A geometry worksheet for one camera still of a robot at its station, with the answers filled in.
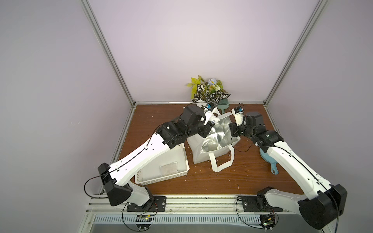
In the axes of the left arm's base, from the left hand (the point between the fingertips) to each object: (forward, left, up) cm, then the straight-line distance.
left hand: (213, 121), depth 66 cm
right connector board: (-35, -28, -36) cm, 57 cm away
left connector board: (-35, +35, -37) cm, 61 cm away
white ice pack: (-12, +23, -31) cm, 40 cm away
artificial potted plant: (+31, -2, -8) cm, 33 cm away
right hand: (+7, -11, -9) cm, 16 cm away
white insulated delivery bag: (+5, -7, -32) cm, 33 cm away
